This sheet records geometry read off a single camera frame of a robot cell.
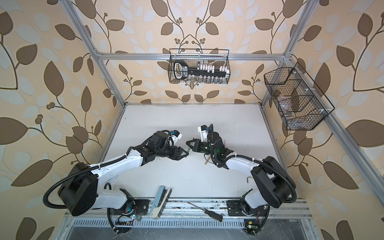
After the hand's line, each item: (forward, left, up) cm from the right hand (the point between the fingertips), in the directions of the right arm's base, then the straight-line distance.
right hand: (186, 144), depth 81 cm
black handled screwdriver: (-32, -13, -14) cm, 37 cm away
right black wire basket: (+9, -58, +20) cm, 62 cm away
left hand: (-4, 0, -2) cm, 4 cm away
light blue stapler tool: (-25, +13, -12) cm, 31 cm away
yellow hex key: (-14, -35, -15) cm, 41 cm away
